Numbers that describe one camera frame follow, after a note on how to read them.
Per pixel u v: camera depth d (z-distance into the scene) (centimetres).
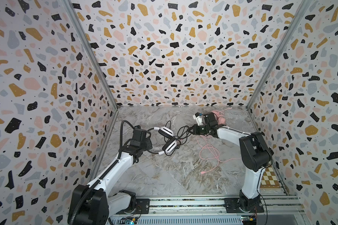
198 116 90
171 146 80
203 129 84
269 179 81
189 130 95
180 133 102
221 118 103
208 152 95
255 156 52
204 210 73
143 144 78
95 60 90
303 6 71
